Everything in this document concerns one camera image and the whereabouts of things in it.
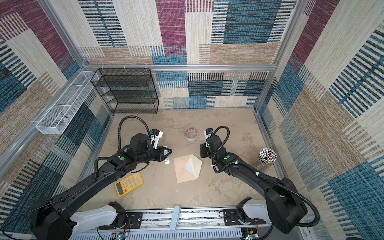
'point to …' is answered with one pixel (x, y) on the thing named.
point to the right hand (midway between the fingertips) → (203, 146)
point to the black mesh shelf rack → (127, 90)
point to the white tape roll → (191, 134)
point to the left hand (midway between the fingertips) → (171, 149)
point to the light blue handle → (175, 218)
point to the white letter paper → (188, 168)
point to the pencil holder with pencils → (267, 156)
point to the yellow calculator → (129, 184)
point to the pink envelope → (182, 174)
